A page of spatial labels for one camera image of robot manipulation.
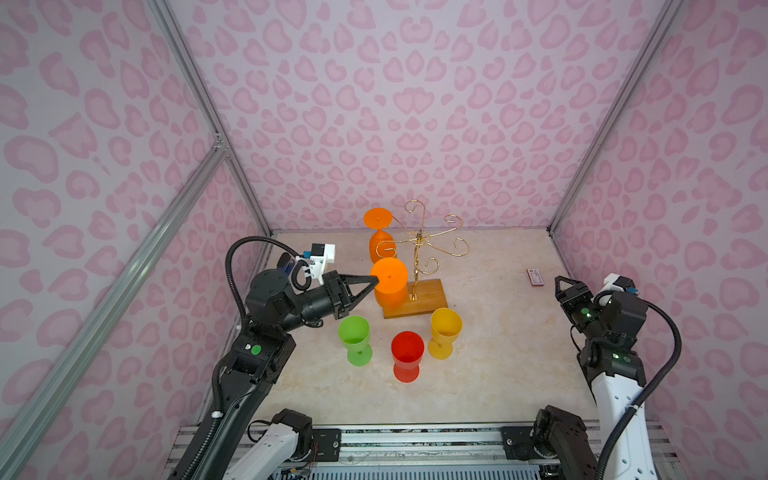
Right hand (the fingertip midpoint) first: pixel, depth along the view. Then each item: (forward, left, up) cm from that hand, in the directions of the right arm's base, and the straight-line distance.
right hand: (559, 281), depth 74 cm
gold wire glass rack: (+8, +34, +7) cm, 36 cm away
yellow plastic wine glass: (-5, +27, -14) cm, 31 cm away
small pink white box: (+19, -7, -25) cm, 32 cm away
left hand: (-13, +43, +16) cm, 48 cm away
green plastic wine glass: (-7, +52, -16) cm, 55 cm away
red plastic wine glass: (-14, +37, -10) cm, 41 cm away
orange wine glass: (+14, +45, -2) cm, 47 cm away
